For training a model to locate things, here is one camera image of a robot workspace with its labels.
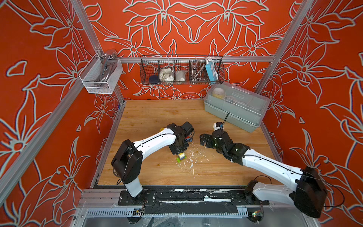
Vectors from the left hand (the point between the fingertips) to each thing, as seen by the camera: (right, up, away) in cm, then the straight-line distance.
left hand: (185, 150), depth 83 cm
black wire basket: (-2, +53, +14) cm, 55 cm away
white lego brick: (-2, -3, -1) cm, 4 cm away
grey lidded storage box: (+35, +27, +9) cm, 45 cm away
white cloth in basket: (-12, +48, +9) cm, 50 cm away
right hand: (+10, +8, -2) cm, 13 cm away
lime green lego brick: (-4, -7, +3) cm, 8 cm away
